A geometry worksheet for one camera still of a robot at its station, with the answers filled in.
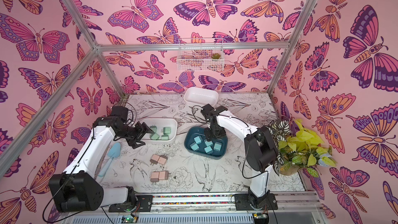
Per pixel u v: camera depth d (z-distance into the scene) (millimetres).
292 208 738
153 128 994
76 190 398
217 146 907
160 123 1028
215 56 922
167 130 980
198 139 928
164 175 813
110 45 923
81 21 816
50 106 643
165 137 952
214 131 761
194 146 901
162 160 856
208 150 897
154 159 864
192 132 948
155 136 947
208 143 898
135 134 699
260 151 484
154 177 803
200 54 955
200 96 1203
